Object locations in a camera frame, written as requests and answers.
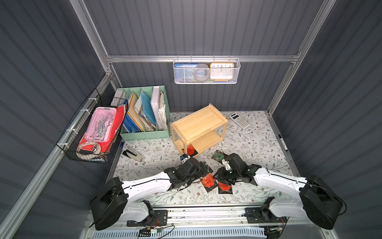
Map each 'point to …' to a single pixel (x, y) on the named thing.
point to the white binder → (154, 102)
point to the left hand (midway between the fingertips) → (203, 171)
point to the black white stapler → (132, 155)
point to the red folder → (104, 146)
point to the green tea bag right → (218, 155)
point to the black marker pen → (283, 142)
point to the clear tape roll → (97, 151)
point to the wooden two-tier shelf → (203, 128)
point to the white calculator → (240, 120)
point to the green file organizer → (133, 95)
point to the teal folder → (146, 107)
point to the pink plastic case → (102, 126)
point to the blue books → (130, 124)
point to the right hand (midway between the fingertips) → (216, 177)
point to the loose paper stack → (162, 113)
